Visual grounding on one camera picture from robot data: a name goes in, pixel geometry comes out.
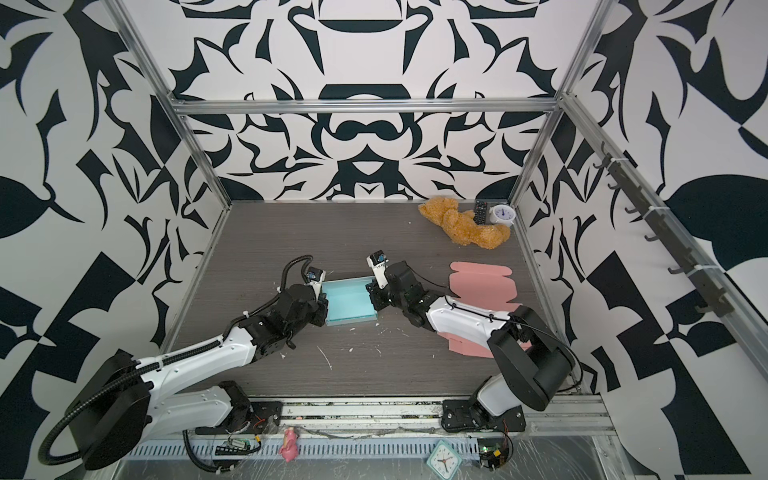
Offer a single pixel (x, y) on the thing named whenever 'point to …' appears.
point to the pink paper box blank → (485, 286)
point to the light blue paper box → (349, 301)
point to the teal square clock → (445, 460)
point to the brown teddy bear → (460, 225)
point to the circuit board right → (493, 452)
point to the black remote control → (480, 212)
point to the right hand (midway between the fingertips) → (369, 284)
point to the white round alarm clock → (502, 214)
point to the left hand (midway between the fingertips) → (326, 291)
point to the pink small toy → (289, 450)
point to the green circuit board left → (239, 443)
